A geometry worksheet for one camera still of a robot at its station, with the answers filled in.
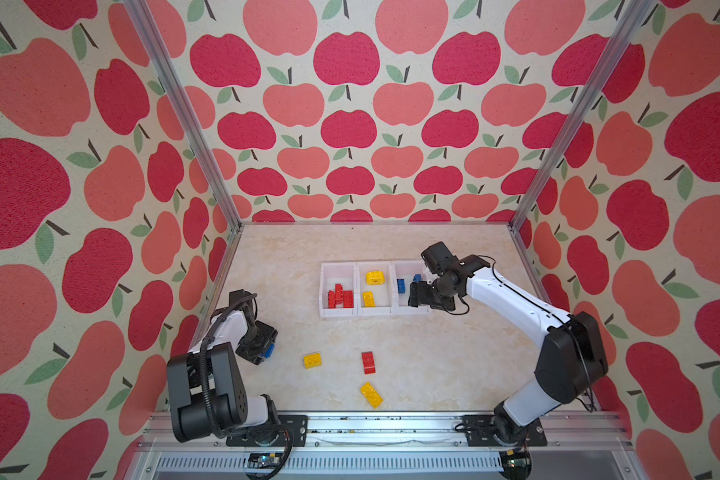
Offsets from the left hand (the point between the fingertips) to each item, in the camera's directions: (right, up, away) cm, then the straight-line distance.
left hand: (274, 345), depth 89 cm
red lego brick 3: (+28, -4, -5) cm, 29 cm away
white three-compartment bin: (+29, +15, +13) cm, 35 cm away
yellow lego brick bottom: (+29, -11, -9) cm, 32 cm away
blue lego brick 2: (-1, -1, -3) cm, 3 cm away
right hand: (+45, +13, -3) cm, 47 cm away
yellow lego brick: (+29, +12, +9) cm, 32 cm away
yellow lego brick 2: (+12, -4, -3) cm, 13 cm away
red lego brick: (+22, +13, +7) cm, 26 cm away
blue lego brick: (+40, +17, +12) cm, 45 cm away
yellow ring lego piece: (+31, +19, +13) cm, 39 cm away
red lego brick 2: (+18, +13, +7) cm, 23 cm away
